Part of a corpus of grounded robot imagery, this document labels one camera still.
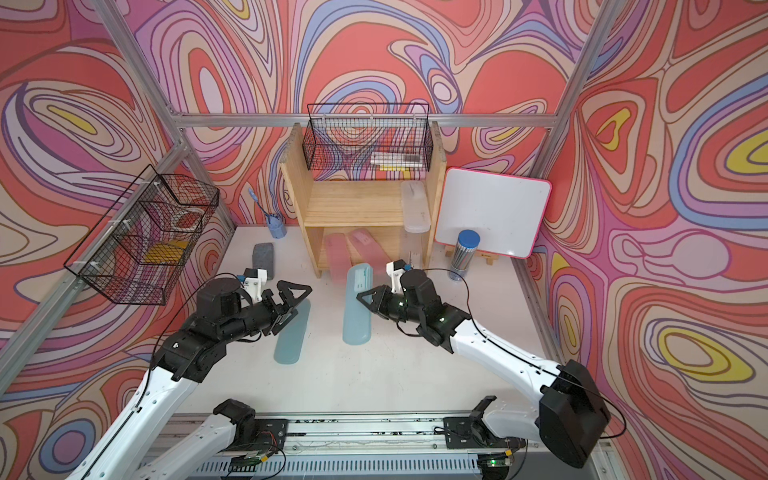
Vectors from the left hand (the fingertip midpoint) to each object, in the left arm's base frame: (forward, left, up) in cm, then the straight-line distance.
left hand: (307, 299), depth 67 cm
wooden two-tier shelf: (+31, 0, +1) cm, 31 cm away
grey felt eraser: (+33, +27, -25) cm, 50 cm away
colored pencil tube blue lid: (+24, -43, -7) cm, 50 cm away
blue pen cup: (+45, +24, -20) cm, 55 cm away
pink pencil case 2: (+33, -12, -21) cm, 41 cm away
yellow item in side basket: (+11, +36, +4) cm, 38 cm away
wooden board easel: (+31, -54, -22) cm, 67 cm away
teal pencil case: (+2, +12, -28) cm, 30 cm away
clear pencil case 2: (+30, -28, -17) cm, 44 cm away
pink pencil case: (+32, -1, -23) cm, 39 cm away
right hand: (+2, -12, -7) cm, 14 cm away
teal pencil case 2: (0, -11, -7) cm, 13 cm away
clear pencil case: (+31, -27, +1) cm, 41 cm away
